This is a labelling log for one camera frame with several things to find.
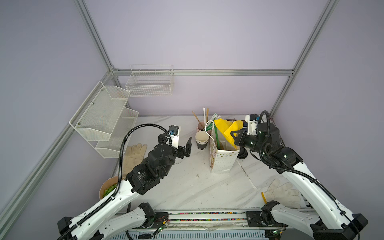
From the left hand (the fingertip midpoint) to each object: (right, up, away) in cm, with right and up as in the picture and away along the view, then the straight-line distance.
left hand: (179, 136), depth 65 cm
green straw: (+20, -2, +26) cm, 33 cm away
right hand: (+22, +1, +3) cm, 23 cm away
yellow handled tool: (+45, -35, +16) cm, 59 cm away
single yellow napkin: (+23, +4, +6) cm, 24 cm away
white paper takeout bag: (+21, -9, +6) cm, 24 cm away
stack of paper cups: (+11, -3, +28) cm, 31 cm away
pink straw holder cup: (+11, +4, +40) cm, 42 cm away
